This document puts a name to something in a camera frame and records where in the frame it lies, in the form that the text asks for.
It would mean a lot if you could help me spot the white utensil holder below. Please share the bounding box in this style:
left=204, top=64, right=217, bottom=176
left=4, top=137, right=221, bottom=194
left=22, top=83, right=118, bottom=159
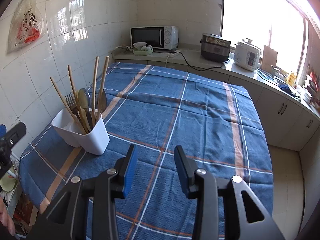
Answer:
left=51, top=108, right=110, bottom=155

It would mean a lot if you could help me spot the metal spoon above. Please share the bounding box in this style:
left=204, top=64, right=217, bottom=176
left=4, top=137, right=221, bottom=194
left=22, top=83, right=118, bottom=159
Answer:
left=97, top=89, right=107, bottom=113
left=78, top=88, right=93, bottom=131

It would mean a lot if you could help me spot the person's left hand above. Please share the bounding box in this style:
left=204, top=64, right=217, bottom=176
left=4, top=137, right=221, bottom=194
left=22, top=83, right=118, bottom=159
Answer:
left=0, top=198, right=15, bottom=236

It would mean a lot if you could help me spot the blue plaid tablecloth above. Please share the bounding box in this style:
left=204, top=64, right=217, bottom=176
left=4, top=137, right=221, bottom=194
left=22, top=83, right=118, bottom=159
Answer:
left=19, top=63, right=273, bottom=239

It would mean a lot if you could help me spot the green bowl with eggs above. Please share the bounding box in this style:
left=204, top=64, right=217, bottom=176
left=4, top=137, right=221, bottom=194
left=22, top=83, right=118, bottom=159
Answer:
left=133, top=42, right=153, bottom=56

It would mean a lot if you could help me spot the black rice cooker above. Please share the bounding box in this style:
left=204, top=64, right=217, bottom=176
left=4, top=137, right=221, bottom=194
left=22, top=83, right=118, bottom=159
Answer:
left=200, top=33, right=231, bottom=63

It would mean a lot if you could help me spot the white rice cooker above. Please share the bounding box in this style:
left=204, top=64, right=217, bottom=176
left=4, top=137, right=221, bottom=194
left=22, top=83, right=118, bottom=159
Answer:
left=233, top=38, right=262, bottom=72

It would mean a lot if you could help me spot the white microwave oven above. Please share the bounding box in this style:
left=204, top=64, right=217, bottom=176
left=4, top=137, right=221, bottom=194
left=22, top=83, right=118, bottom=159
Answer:
left=130, top=26, right=179, bottom=50

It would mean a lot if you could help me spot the wooden cutting board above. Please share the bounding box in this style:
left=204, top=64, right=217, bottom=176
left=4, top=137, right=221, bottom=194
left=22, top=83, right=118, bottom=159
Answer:
left=261, top=45, right=278, bottom=73

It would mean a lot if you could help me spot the black power cable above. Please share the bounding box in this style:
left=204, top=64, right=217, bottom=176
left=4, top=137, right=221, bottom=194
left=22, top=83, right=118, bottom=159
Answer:
left=170, top=49, right=230, bottom=69

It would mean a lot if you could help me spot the plastic bag on wall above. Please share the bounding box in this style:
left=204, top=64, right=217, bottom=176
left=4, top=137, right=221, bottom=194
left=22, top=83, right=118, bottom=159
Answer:
left=6, top=0, right=45, bottom=54

